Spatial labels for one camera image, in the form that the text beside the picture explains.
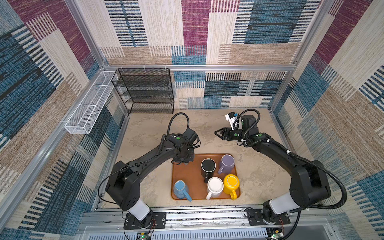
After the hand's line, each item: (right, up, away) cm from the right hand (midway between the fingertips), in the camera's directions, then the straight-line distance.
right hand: (218, 134), depth 84 cm
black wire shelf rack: (-48, +31, +24) cm, 62 cm away
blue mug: (-21, -26, -11) cm, 35 cm away
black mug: (-6, -17, -3) cm, 19 cm away
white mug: (-3, -26, -8) cm, 28 cm away
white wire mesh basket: (-65, +8, -14) cm, 67 cm away
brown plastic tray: (-15, -24, +5) cm, 29 cm away
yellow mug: (+5, -24, -9) cm, 26 cm away
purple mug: (+5, -15, -1) cm, 16 cm away
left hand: (-16, -12, -1) cm, 20 cm away
